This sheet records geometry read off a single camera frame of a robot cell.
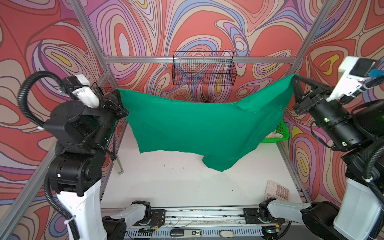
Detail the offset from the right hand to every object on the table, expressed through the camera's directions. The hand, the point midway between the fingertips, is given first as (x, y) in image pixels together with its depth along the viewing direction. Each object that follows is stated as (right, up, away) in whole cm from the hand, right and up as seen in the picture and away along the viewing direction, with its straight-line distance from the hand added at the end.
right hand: (292, 83), depth 40 cm
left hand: (-49, 0, +5) cm, 49 cm away
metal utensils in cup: (-14, +8, +72) cm, 73 cm away
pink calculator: (+19, -47, +41) cm, 65 cm away
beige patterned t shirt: (+29, -18, +61) cm, 70 cm away
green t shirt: (-12, -15, +24) cm, 31 cm away
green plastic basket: (+34, -13, +62) cm, 72 cm away
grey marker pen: (-72, -36, +49) cm, 94 cm away
